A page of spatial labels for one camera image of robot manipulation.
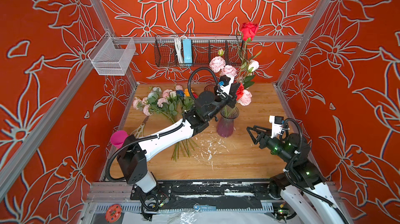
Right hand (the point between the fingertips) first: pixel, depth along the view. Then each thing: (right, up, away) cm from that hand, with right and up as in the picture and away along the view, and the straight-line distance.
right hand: (248, 128), depth 68 cm
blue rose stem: (-35, +17, +40) cm, 56 cm away
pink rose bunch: (-40, +10, +36) cm, 55 cm away
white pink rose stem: (-1, +13, +2) cm, 13 cm away
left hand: (-6, +20, -5) cm, 22 cm away
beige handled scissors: (-59, -6, +27) cm, 65 cm away
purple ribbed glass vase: (-7, -1, +16) cm, 17 cm away
